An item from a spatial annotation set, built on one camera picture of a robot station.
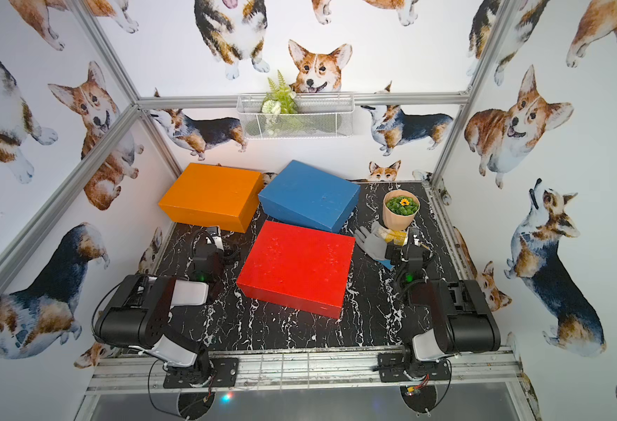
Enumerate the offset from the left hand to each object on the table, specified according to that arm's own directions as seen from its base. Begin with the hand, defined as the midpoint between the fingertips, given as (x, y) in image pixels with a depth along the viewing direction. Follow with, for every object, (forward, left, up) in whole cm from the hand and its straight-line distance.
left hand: (225, 235), depth 94 cm
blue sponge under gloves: (-10, -57, -4) cm, 58 cm away
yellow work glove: (+2, -63, -6) cm, 64 cm away
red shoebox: (-14, -27, +2) cm, 31 cm away
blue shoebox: (+17, -32, +2) cm, 36 cm away
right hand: (-3, -64, +1) cm, 64 cm away
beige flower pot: (+8, -64, +4) cm, 65 cm away
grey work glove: (-1, -54, -5) cm, 54 cm away
